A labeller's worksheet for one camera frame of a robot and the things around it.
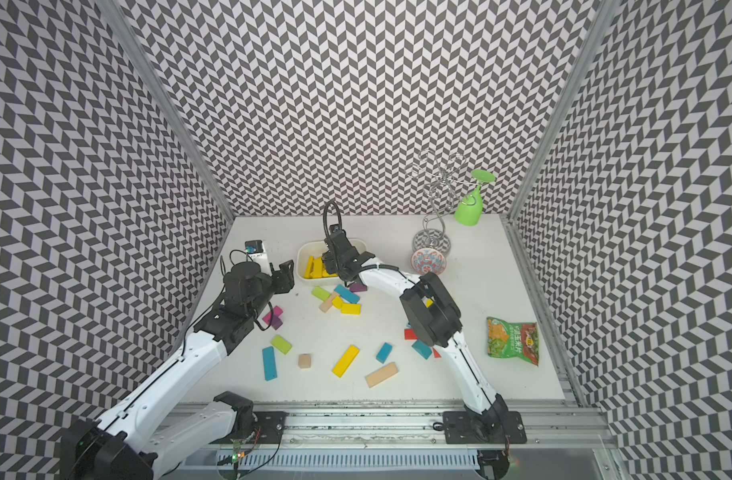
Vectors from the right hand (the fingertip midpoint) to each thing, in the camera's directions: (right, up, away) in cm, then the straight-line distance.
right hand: (334, 257), depth 99 cm
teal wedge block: (+28, -26, -13) cm, 40 cm away
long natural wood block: (+16, -32, -16) cm, 39 cm away
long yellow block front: (+6, -29, -14) cm, 33 cm away
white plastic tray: (-7, +3, +3) cm, 8 cm away
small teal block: (+16, -26, -14) cm, 34 cm away
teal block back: (+4, -12, -1) cm, 13 cm away
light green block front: (-13, -25, -11) cm, 31 cm away
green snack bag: (+52, -23, -14) cm, 59 cm away
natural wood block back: (-2, -14, -5) cm, 15 cm away
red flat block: (+24, -23, -9) cm, 34 cm away
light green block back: (-5, -12, 0) cm, 13 cm away
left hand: (-11, -1, -19) cm, 22 cm away
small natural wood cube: (-6, -28, -16) cm, 33 cm away
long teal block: (-16, -29, -15) cm, 37 cm away
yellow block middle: (+6, -16, -4) cm, 18 cm away
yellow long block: (-9, -4, +1) cm, 10 cm away
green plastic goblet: (+43, +15, -8) cm, 46 cm away
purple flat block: (+8, -9, -4) cm, 13 cm away
